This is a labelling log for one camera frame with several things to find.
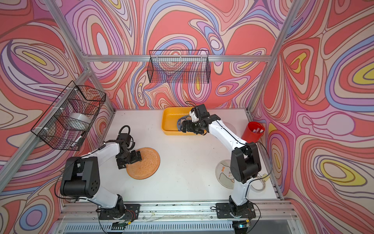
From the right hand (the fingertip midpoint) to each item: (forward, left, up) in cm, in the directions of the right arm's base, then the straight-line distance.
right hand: (187, 132), depth 88 cm
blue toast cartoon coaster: (+22, +5, -13) cm, 25 cm away
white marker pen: (-11, +56, +11) cm, 58 cm away
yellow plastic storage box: (+25, +13, -12) cm, 31 cm away
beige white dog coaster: (-20, -21, -16) cm, 33 cm away
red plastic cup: (+1, -42, -5) cm, 42 cm away
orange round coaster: (-15, +26, -14) cm, 34 cm away
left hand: (-12, +33, -14) cm, 38 cm away
